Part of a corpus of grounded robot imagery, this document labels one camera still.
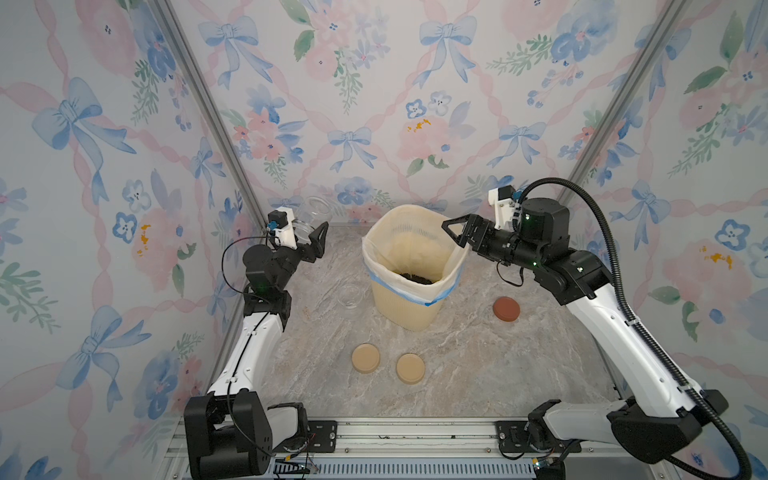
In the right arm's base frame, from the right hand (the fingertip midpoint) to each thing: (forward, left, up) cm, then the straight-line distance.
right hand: (455, 228), depth 64 cm
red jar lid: (+3, -23, -40) cm, 46 cm away
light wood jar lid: (-17, +9, -39) cm, 43 cm away
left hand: (+8, +33, -5) cm, 35 cm away
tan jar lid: (-14, +22, -39) cm, 47 cm away
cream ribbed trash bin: (-6, +10, -14) cm, 18 cm away
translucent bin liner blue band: (-7, +11, -16) cm, 21 cm away
